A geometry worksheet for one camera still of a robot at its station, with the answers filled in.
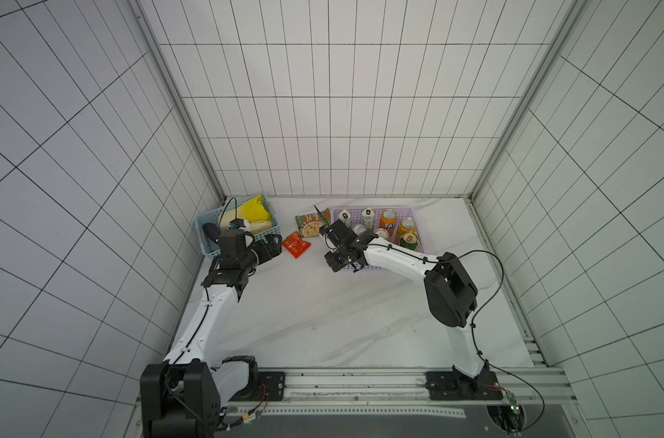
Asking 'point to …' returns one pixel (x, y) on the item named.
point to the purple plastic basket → (400, 213)
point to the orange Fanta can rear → (388, 221)
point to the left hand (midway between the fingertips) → (268, 247)
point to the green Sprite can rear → (358, 229)
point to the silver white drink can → (346, 216)
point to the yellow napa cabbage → (254, 212)
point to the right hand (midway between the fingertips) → (322, 261)
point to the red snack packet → (295, 245)
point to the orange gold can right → (407, 225)
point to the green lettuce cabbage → (256, 226)
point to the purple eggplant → (212, 231)
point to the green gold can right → (409, 240)
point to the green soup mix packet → (309, 224)
